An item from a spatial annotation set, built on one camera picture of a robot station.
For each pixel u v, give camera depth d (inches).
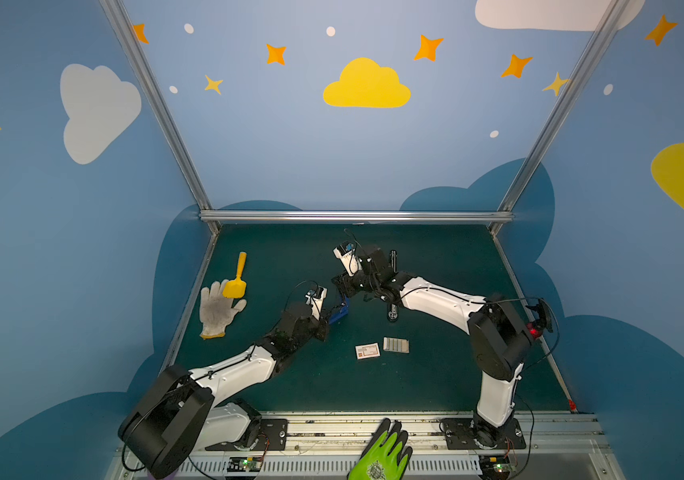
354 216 33.3
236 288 40.0
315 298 29.2
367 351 34.8
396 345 35.7
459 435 29.2
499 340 19.4
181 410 16.5
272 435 29.4
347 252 30.9
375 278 27.6
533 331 32.5
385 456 27.7
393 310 37.7
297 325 25.6
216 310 37.7
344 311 37.3
